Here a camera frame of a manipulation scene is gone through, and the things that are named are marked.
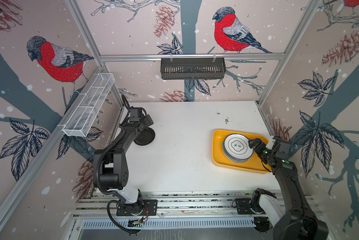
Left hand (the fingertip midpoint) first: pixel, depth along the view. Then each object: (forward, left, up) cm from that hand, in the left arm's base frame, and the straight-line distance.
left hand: (143, 120), depth 92 cm
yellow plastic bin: (-24, -67, -11) cm, 72 cm away
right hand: (-18, -65, -2) cm, 67 cm away
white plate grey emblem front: (-15, -58, -9) cm, 61 cm away
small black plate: (-3, +1, -14) cm, 14 cm away
